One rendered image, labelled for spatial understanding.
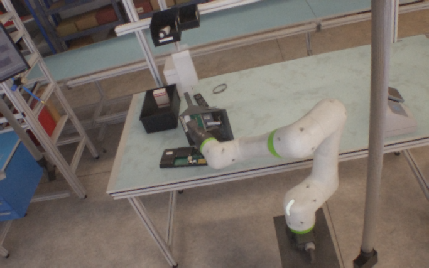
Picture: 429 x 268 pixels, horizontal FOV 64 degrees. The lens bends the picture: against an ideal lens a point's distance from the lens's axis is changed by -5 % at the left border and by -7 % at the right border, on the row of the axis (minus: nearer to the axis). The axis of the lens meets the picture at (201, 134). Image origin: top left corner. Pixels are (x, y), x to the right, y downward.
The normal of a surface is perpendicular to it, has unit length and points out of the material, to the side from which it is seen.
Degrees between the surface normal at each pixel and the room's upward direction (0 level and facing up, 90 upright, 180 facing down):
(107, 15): 90
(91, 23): 90
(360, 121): 0
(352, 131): 0
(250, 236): 0
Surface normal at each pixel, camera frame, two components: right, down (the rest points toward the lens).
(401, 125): -0.02, 0.65
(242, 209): -0.26, -0.74
